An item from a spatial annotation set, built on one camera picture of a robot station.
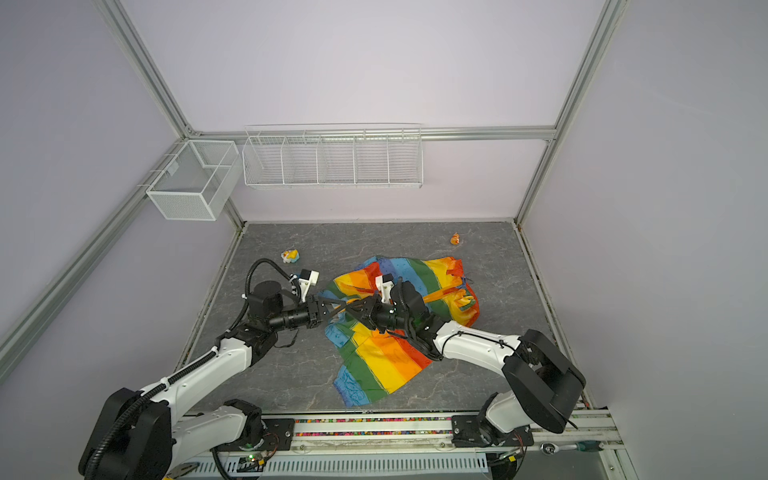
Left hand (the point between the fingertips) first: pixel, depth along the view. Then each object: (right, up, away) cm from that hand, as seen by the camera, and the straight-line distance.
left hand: (345, 310), depth 76 cm
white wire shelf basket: (+9, +49, +29) cm, 58 cm away
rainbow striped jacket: (+7, -17, +9) cm, 21 cm away
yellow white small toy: (-25, +13, +29) cm, 41 cm away
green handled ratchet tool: (+49, -32, -6) cm, 59 cm away
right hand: (0, 0, -1) cm, 1 cm away
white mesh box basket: (-54, +37, +23) cm, 70 cm away
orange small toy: (+36, +20, +36) cm, 55 cm away
